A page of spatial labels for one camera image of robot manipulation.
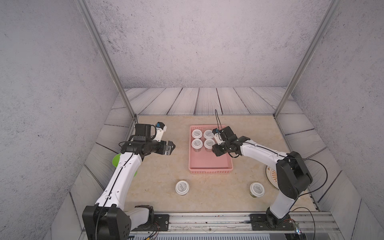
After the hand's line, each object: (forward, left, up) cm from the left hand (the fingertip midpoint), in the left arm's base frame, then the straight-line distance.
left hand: (168, 143), depth 79 cm
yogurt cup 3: (-17, -7, -15) cm, 24 cm away
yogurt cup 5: (+15, -22, -12) cm, 30 cm away
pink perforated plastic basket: (0, -19, -21) cm, 29 cm away
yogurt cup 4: (+18, -15, -14) cm, 27 cm away
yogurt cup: (+9, -15, -14) cm, 22 cm away
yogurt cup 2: (+8, -22, -13) cm, 27 cm away
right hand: (+4, -26, -11) cm, 29 cm away
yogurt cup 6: (-20, -45, -14) cm, 51 cm away
